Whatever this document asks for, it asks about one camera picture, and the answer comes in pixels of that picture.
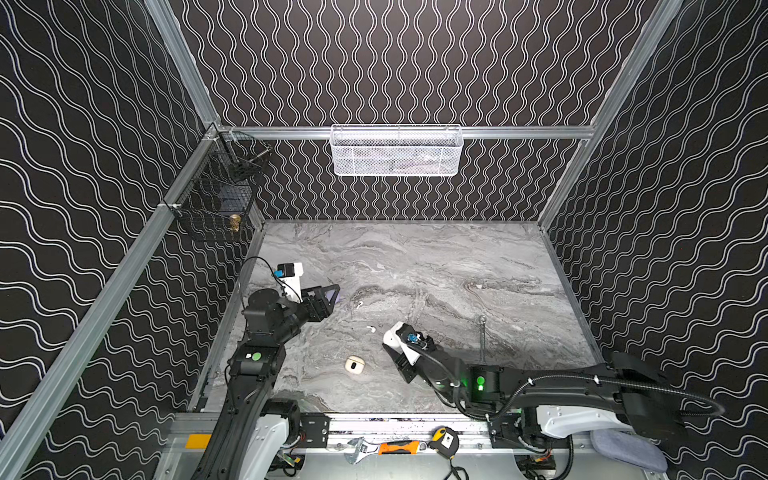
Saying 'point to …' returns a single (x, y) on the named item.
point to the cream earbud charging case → (354, 365)
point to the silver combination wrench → (482, 320)
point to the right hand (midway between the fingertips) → (393, 338)
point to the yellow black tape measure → (445, 441)
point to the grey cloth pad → (630, 449)
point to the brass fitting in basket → (235, 220)
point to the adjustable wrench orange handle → (389, 447)
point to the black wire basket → (218, 200)
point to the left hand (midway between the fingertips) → (337, 288)
